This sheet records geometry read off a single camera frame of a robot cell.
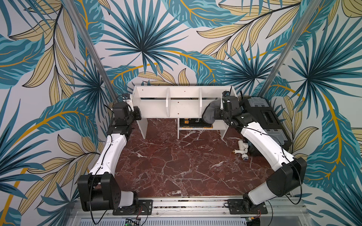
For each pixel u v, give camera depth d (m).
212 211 0.73
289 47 0.83
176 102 0.88
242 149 0.93
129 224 0.70
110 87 1.05
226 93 0.69
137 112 0.71
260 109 0.94
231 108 0.59
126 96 0.67
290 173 0.41
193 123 0.91
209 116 0.80
